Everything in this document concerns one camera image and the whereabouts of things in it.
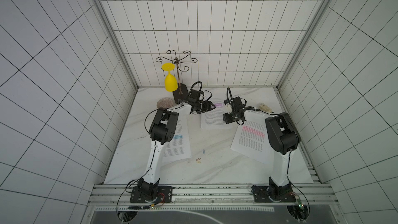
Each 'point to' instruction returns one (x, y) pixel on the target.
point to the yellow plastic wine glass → (171, 84)
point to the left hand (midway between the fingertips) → (211, 110)
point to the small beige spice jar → (264, 107)
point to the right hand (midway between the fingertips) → (227, 115)
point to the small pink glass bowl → (165, 102)
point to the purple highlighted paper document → (213, 118)
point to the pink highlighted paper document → (251, 139)
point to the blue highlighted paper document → (179, 148)
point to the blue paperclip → (203, 151)
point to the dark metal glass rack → (181, 93)
